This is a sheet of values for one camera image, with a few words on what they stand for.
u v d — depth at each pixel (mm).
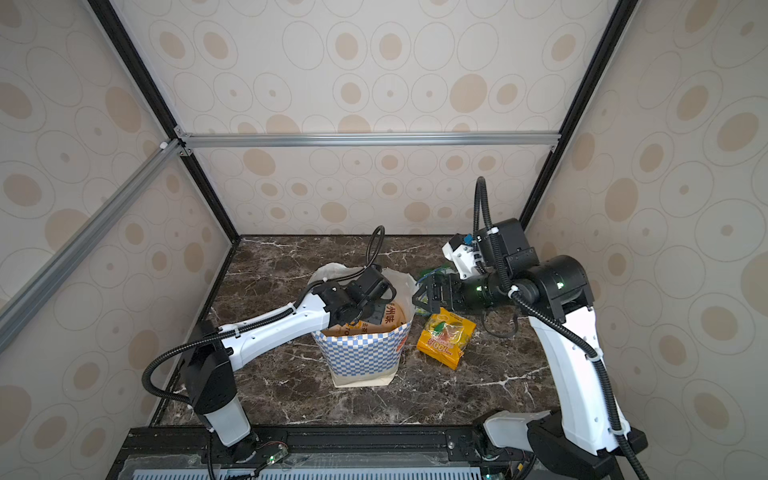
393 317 842
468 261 530
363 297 615
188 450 743
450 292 485
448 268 1093
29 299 528
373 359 716
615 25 696
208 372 422
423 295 530
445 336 879
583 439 362
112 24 685
